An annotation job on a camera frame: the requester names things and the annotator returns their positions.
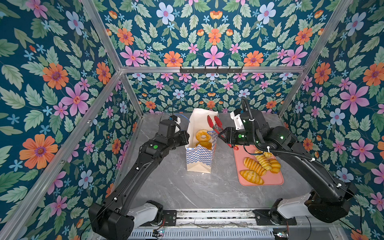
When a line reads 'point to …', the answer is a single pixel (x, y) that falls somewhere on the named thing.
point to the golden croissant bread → (251, 176)
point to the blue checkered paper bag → (199, 160)
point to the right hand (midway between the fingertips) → (221, 134)
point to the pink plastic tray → (269, 178)
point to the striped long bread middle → (264, 162)
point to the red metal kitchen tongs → (218, 123)
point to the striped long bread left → (254, 166)
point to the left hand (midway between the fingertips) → (192, 132)
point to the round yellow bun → (206, 144)
